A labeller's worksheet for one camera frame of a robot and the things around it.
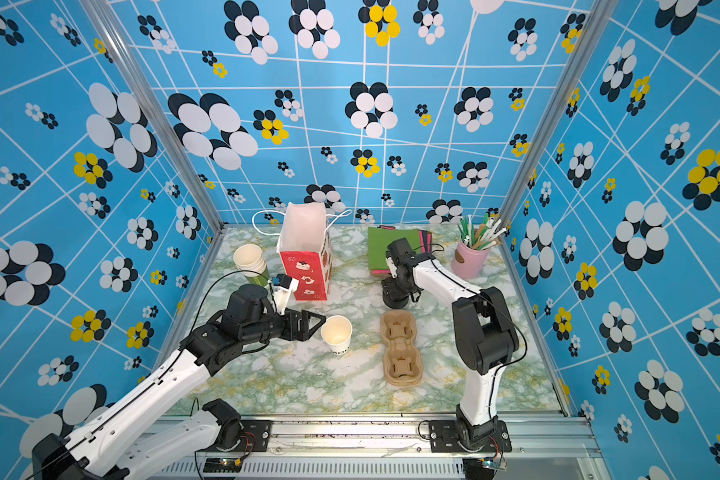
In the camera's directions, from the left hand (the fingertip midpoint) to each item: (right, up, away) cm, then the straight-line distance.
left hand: (316, 316), depth 74 cm
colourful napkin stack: (+17, +22, +40) cm, 48 cm away
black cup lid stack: (+21, +4, +11) cm, 24 cm away
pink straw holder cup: (+46, +13, +25) cm, 54 cm away
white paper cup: (+4, -7, +13) cm, 15 cm away
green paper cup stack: (-24, +13, +18) cm, 32 cm away
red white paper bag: (-4, +17, +6) cm, 18 cm away
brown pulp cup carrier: (+23, -14, +9) cm, 28 cm away
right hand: (+24, +4, +22) cm, 33 cm away
